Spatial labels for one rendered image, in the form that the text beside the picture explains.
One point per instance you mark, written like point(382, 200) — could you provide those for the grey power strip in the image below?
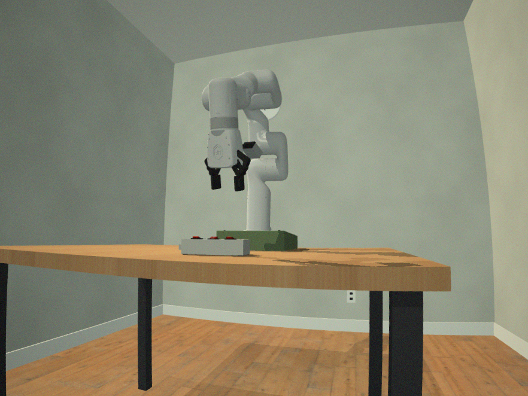
point(215, 246)

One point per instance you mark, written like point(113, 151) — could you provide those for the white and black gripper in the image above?
point(224, 150)

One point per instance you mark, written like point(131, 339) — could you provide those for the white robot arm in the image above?
point(224, 94)

